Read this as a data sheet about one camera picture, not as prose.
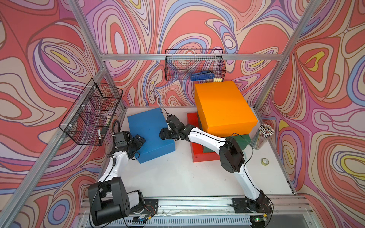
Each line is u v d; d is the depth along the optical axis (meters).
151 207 0.73
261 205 0.63
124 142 0.66
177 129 0.71
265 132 0.82
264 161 0.89
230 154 0.55
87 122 0.74
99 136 0.72
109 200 0.44
